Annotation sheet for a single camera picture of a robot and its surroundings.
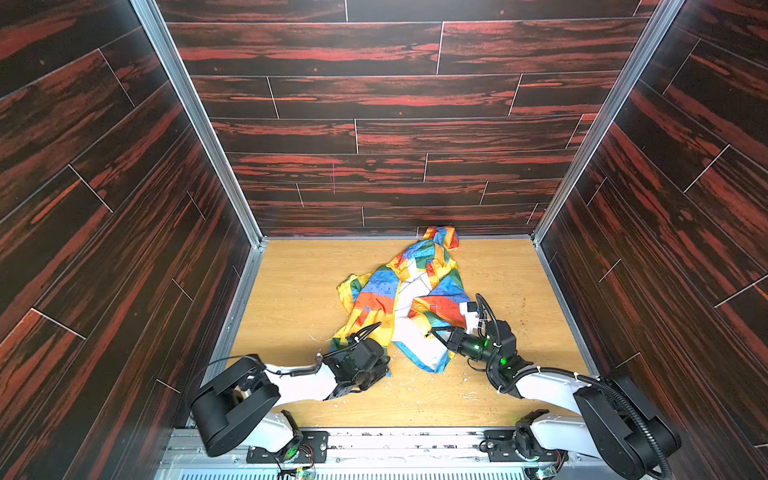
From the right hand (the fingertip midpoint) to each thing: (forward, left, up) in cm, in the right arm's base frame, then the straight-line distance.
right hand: (435, 327), depth 84 cm
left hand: (-9, +12, -10) cm, 17 cm away
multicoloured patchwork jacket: (+11, +7, -6) cm, 14 cm away
